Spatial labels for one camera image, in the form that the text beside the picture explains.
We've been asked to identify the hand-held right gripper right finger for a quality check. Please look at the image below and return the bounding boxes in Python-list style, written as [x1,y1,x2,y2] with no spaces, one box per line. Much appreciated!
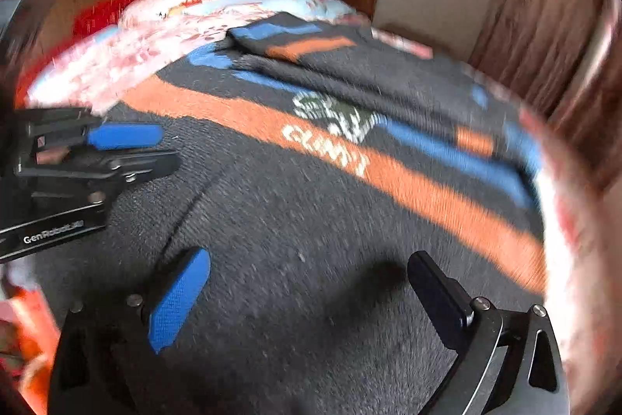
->
[407,250,570,415]

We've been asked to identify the pink floral pillow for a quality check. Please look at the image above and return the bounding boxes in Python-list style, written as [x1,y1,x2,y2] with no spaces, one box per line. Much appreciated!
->
[119,0,243,29]

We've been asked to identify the orange blanket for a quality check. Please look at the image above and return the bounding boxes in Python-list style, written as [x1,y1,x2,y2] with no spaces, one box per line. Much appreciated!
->
[0,289,61,401]

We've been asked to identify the floral curtain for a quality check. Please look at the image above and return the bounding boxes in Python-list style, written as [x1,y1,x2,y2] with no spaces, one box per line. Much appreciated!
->
[469,0,622,189]

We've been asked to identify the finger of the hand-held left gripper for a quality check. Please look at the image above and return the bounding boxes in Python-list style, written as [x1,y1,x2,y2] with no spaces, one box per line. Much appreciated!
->
[14,150,182,204]
[17,106,165,153]

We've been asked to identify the pink floral quilt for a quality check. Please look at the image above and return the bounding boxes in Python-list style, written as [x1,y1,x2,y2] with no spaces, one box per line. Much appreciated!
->
[14,0,622,415]

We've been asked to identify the dark striped knit sweater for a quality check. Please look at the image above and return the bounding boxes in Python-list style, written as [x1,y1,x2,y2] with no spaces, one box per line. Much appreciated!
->
[29,11,550,415]

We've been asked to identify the red blanket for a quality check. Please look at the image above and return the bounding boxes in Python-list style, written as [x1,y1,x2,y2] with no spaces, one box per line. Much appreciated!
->
[14,0,147,105]

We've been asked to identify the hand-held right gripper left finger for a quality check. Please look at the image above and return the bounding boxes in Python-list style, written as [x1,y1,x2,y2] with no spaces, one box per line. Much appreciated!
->
[46,246,212,415]

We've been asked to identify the light blue floral pillow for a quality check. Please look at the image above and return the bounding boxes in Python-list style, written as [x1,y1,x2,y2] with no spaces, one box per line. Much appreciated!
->
[185,0,360,25]

